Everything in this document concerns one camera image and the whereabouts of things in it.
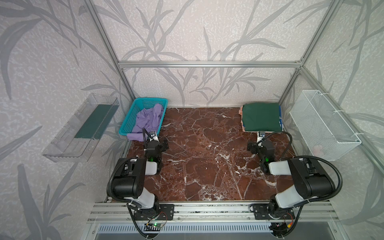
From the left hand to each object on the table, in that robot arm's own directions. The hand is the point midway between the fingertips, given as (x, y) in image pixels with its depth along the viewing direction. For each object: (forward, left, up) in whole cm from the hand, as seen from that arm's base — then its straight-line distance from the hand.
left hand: (158, 134), depth 94 cm
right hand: (0, -64, -2) cm, 64 cm away
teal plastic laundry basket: (+30, +20, -3) cm, 36 cm away
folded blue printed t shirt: (+13, -83, -2) cm, 84 cm away
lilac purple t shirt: (+18, +12, -8) cm, 24 cm away
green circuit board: (-48, -4, -10) cm, 49 cm away
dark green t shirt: (+16, -70, -2) cm, 72 cm away
